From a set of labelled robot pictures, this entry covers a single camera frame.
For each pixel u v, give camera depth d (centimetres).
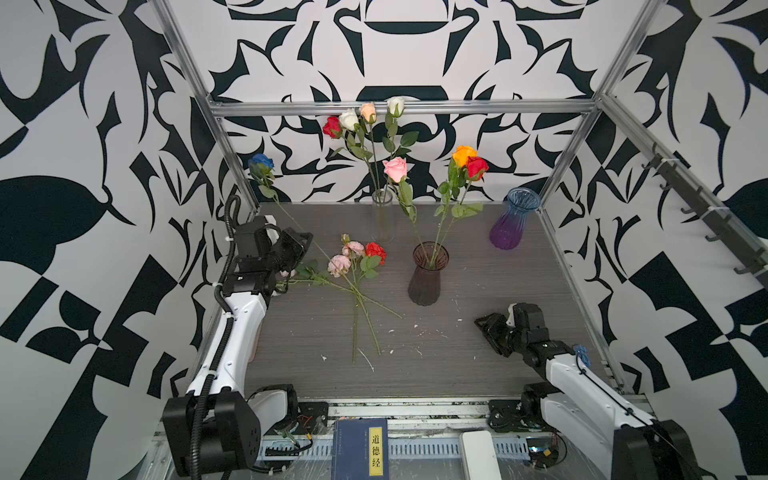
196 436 35
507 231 102
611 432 44
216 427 39
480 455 68
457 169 76
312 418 73
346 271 99
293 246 69
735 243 55
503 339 75
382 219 101
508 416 74
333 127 89
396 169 70
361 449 70
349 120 83
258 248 59
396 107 85
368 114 85
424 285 100
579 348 84
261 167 82
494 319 80
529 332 67
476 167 71
